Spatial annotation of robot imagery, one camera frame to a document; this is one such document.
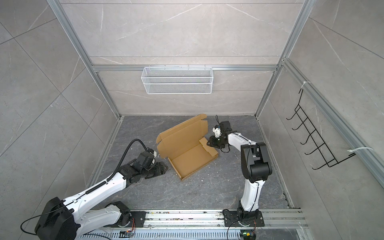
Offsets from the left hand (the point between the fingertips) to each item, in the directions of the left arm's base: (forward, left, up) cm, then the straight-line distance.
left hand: (164, 165), depth 83 cm
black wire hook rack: (-12, -70, +26) cm, 76 cm away
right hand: (+18, -28, -5) cm, 34 cm away
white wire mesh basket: (+53, +7, +21) cm, 57 cm away
